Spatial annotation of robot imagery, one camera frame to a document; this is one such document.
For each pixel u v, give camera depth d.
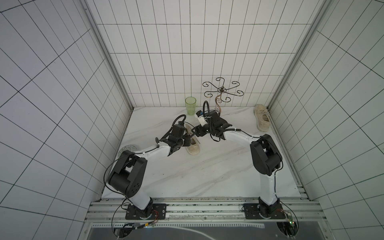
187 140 0.81
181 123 0.81
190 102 1.08
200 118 0.85
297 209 0.75
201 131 0.84
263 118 1.05
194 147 0.89
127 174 0.46
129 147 0.92
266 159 0.52
